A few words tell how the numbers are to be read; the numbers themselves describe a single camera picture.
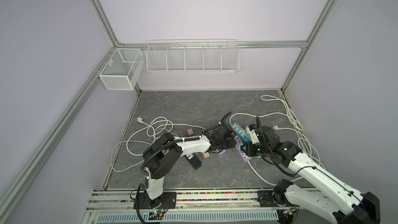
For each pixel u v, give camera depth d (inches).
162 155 19.7
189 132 37.0
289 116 41.1
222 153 33.6
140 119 40.2
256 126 27.7
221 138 27.3
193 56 39.1
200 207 28.6
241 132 36.9
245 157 33.3
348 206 15.6
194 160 33.3
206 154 34.1
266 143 23.2
